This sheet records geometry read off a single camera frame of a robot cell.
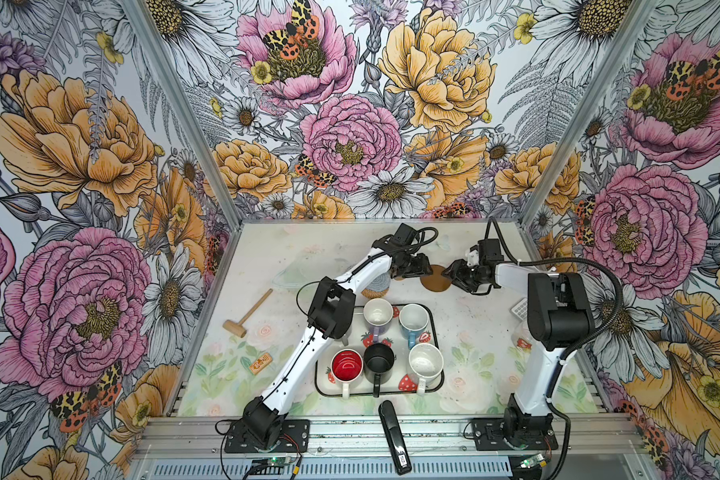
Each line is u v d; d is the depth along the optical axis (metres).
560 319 0.53
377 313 0.92
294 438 0.73
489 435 0.74
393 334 0.92
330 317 0.69
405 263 0.92
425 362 0.85
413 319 0.90
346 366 0.83
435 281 1.05
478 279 0.88
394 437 0.70
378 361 0.85
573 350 0.54
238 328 0.92
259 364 0.85
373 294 1.00
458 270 0.93
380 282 1.02
